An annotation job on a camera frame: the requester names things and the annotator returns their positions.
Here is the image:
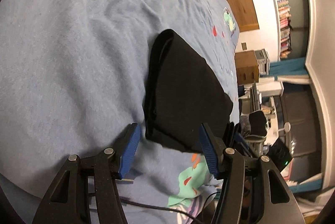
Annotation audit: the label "teal curtain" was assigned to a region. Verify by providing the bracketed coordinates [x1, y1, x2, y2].
[269, 57, 311, 77]

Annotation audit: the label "row of books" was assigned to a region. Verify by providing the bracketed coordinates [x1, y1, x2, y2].
[260, 0, 293, 60]

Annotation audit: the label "black cable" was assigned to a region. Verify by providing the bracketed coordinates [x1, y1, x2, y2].
[88, 191, 215, 224]

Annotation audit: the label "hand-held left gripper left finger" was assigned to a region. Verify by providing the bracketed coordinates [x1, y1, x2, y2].
[31, 123, 141, 224]

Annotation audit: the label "white curtain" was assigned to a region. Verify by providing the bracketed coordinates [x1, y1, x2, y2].
[258, 74, 311, 86]

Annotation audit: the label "white desk lamp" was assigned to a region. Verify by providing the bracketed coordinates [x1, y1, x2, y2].
[277, 122, 292, 133]

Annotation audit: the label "white printer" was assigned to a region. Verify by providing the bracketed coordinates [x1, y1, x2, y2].
[253, 48, 270, 75]

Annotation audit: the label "white study desk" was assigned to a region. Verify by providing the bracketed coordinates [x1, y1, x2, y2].
[240, 83, 278, 124]

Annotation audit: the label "white side cabinet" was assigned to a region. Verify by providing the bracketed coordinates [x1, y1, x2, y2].
[258, 81, 285, 97]

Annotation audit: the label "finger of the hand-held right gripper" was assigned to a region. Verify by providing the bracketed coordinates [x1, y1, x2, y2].
[234, 132, 254, 159]
[224, 122, 236, 147]

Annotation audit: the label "black office chair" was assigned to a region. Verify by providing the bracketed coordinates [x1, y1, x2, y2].
[247, 110, 269, 141]

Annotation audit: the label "blue printed blanket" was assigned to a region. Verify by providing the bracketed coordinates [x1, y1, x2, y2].
[0, 0, 241, 224]

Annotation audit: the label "teal and white cloth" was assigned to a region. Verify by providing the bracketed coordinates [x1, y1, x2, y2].
[287, 173, 325, 195]

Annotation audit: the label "black pants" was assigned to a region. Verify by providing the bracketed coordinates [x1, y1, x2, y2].
[143, 29, 234, 153]

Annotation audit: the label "wooden drawer cabinet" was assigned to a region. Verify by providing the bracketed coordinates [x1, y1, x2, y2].
[235, 51, 260, 85]

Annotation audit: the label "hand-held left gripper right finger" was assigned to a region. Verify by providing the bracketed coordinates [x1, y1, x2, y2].
[198, 123, 305, 224]

